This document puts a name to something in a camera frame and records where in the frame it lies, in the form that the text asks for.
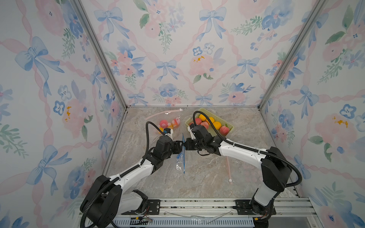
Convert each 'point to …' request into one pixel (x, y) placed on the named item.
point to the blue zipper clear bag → (180, 163)
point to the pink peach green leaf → (205, 124)
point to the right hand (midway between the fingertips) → (183, 144)
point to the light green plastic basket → (214, 117)
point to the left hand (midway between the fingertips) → (182, 142)
